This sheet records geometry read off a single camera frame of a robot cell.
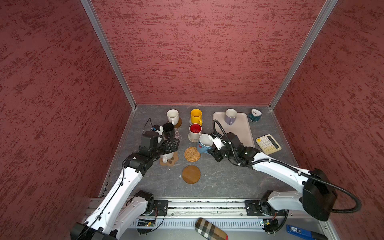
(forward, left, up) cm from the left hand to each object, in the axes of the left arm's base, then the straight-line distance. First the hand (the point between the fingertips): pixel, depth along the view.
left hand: (172, 145), depth 77 cm
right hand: (-2, -20, -5) cm, 21 cm away
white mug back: (+35, -39, -15) cm, 54 cm away
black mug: (+18, +6, -12) cm, 22 cm away
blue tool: (-36, -62, -14) cm, 73 cm away
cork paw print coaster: (-2, +3, -18) cm, 18 cm away
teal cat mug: (+35, -57, -14) cm, 68 cm away
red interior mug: (+21, -12, -16) cm, 29 cm away
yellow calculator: (+11, -61, -16) cm, 64 cm away
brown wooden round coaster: (-8, -10, -19) cm, 23 cm away
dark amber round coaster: (+28, 0, -16) cm, 32 cm away
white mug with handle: (+27, +4, -8) cm, 29 cm away
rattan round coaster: (+3, -10, -17) cm, 20 cm away
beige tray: (+27, -46, -19) cm, 57 cm away
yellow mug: (+28, -12, -8) cm, 31 cm away
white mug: (-2, +5, -10) cm, 11 cm away
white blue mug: (+3, -18, -2) cm, 18 cm away
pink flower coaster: (+18, +1, -18) cm, 26 cm away
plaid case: (-35, -19, -14) cm, 43 cm away
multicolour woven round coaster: (+14, -10, -17) cm, 24 cm away
